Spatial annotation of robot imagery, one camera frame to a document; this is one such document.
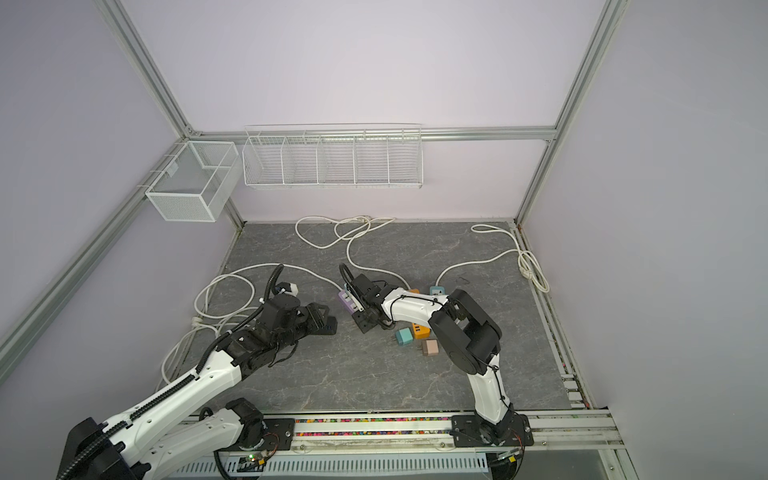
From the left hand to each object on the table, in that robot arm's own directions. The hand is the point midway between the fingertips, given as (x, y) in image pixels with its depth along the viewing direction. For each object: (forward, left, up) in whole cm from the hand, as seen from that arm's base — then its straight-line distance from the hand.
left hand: (324, 315), depth 80 cm
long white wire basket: (+51, -2, +16) cm, 54 cm away
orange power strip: (-1, -27, -11) cm, 29 cm away
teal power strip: (+13, -35, -12) cm, 39 cm away
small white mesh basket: (+46, +46, +11) cm, 66 cm away
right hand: (+4, -11, -13) cm, 17 cm away
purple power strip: (+7, -6, -11) cm, 14 cm away
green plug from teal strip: (-3, -22, -11) cm, 25 cm away
